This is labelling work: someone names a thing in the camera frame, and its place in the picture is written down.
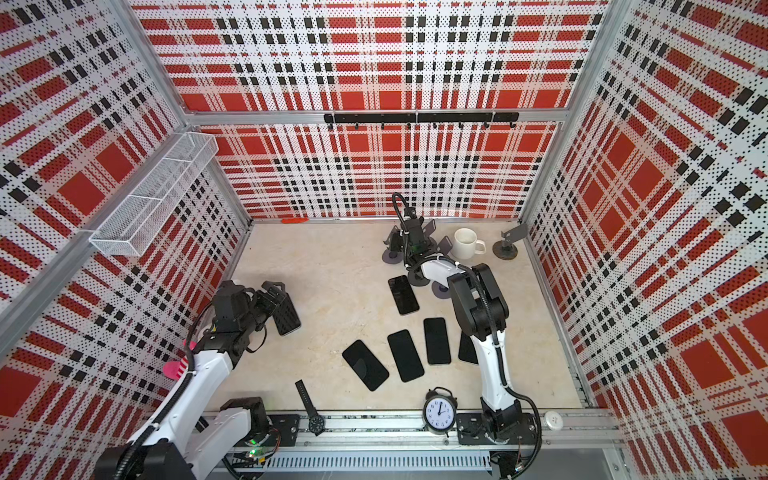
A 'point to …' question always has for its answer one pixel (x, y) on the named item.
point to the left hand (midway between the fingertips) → (279, 298)
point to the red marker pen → (294, 220)
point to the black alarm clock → (439, 410)
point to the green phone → (436, 340)
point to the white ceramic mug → (466, 244)
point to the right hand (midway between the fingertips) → (396, 231)
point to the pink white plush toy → (176, 369)
